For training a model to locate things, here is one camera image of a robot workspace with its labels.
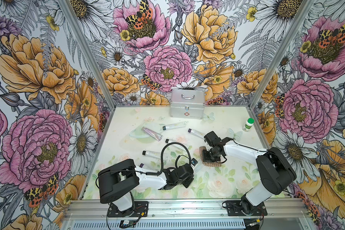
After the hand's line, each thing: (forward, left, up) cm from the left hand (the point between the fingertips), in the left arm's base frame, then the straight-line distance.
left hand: (188, 176), depth 86 cm
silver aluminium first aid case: (+52, -3, +10) cm, 53 cm away
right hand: (+7, -10, +2) cm, 13 cm away
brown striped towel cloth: (+6, -17, +3) cm, 19 cm away
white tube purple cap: (+5, +25, +4) cm, 26 cm away
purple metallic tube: (+30, +22, 0) cm, 37 cm away
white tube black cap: (+20, -1, 0) cm, 20 cm away
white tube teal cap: (+37, +7, +1) cm, 38 cm away
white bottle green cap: (+32, -43, +8) cm, 54 cm away
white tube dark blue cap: (0, -1, +14) cm, 14 cm away
